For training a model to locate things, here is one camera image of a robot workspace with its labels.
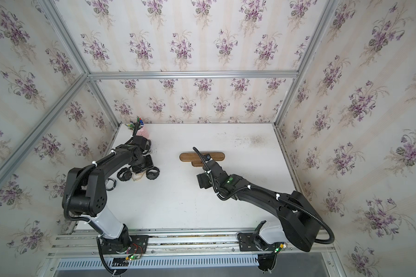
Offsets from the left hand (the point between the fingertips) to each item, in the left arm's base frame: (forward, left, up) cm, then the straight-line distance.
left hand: (149, 167), depth 93 cm
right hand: (-7, -32, +6) cm, 34 cm away
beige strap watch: (-4, +7, -4) cm, 9 cm away
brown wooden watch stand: (+3, -26, +3) cm, 26 cm away
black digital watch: (-4, -2, 0) cm, 4 cm away
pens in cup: (+24, +14, +8) cm, 29 cm away
